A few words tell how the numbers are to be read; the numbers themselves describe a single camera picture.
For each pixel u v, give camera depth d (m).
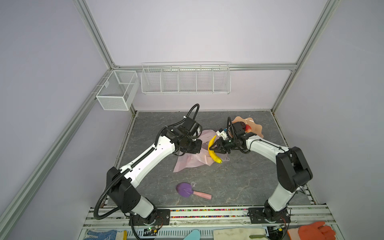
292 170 0.48
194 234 0.69
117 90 0.97
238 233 0.69
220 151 0.81
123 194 0.40
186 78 0.99
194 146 0.68
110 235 0.68
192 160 0.72
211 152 0.83
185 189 0.81
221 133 0.86
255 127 1.06
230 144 0.77
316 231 0.68
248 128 1.05
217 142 0.82
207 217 0.75
